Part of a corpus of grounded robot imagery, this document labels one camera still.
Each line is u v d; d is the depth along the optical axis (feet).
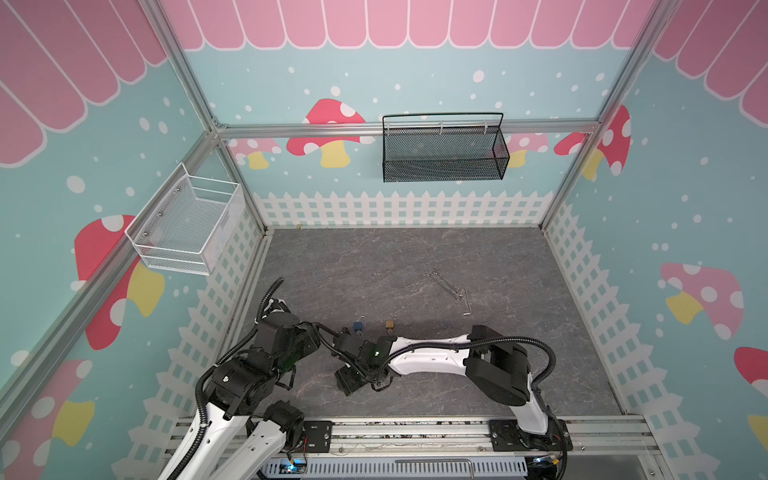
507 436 2.43
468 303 3.26
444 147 3.10
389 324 3.09
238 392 1.47
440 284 3.38
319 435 2.44
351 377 2.39
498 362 1.71
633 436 2.49
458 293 3.28
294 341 1.93
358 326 3.09
